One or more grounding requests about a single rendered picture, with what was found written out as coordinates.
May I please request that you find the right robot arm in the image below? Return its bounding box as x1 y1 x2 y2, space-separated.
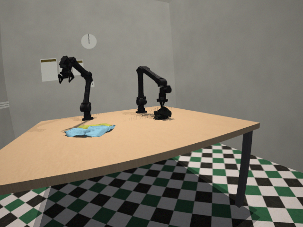
59 56 93 121

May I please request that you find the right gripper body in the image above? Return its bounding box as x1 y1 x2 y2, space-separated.
60 70 73 79

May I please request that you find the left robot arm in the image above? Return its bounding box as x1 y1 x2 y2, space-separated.
136 66 172 114

